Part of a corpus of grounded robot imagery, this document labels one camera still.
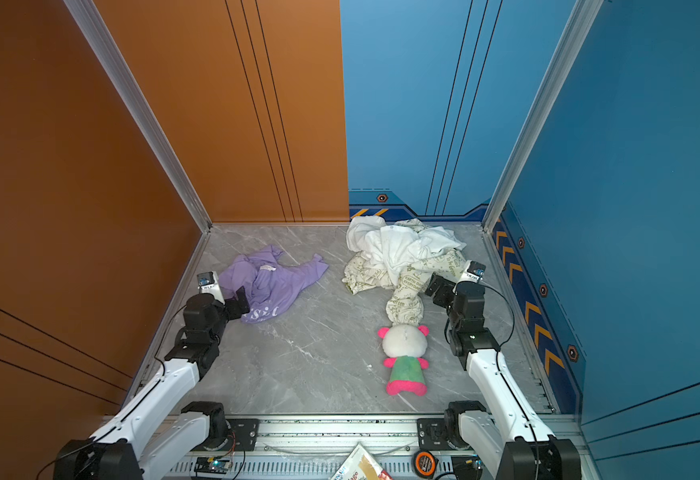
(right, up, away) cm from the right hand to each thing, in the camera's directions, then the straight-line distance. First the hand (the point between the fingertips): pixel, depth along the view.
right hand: (445, 278), depth 83 cm
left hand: (-61, -3, +1) cm, 62 cm away
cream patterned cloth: (-9, -8, +8) cm, 14 cm away
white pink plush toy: (-11, -18, 0) cm, 21 cm away
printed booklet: (-23, -41, -16) cm, 50 cm away
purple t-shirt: (-54, -4, +17) cm, 57 cm away
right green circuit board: (+3, -42, -13) cm, 44 cm away
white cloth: (-11, +9, +16) cm, 22 cm away
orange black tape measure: (-9, -40, -16) cm, 44 cm away
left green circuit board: (-59, -44, -12) cm, 75 cm away
